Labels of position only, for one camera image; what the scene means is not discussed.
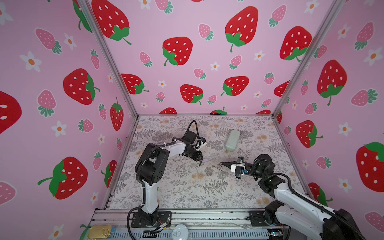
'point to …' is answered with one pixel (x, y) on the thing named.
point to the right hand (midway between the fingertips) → (222, 161)
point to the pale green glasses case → (232, 139)
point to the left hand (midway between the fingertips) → (201, 157)
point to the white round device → (180, 232)
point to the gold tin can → (99, 231)
